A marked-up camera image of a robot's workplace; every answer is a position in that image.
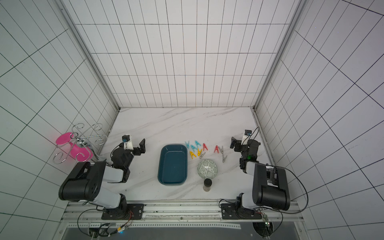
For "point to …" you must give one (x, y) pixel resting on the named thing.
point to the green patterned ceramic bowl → (207, 169)
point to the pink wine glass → (80, 153)
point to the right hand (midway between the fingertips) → (235, 136)
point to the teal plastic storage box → (172, 165)
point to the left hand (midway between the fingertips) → (137, 140)
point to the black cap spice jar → (207, 184)
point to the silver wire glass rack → (81, 145)
